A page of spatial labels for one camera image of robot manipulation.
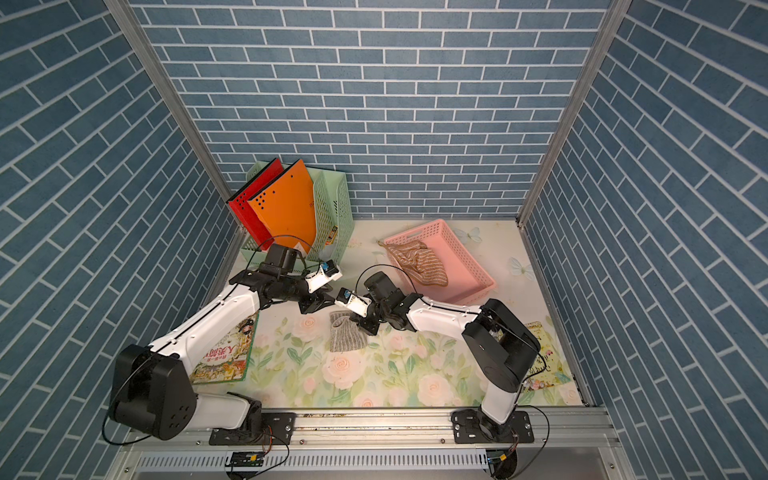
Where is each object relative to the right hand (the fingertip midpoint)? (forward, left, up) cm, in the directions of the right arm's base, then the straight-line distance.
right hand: (355, 315), depth 86 cm
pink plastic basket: (+20, -36, -6) cm, 41 cm away
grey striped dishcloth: (-5, +2, -1) cm, 6 cm away
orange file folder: (+25, +24, +18) cm, 39 cm away
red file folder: (+21, +36, +20) cm, 46 cm away
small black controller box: (-35, +22, -10) cm, 43 cm away
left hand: (+3, +5, +7) cm, 9 cm away
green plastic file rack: (+42, +17, -5) cm, 45 cm away
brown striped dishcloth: (+24, -16, -1) cm, 29 cm away
